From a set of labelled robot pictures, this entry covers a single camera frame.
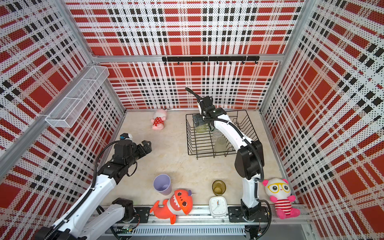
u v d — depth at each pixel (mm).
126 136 713
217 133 962
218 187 821
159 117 1086
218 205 747
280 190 742
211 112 640
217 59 897
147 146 734
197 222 732
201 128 1014
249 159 493
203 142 1003
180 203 693
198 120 813
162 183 789
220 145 906
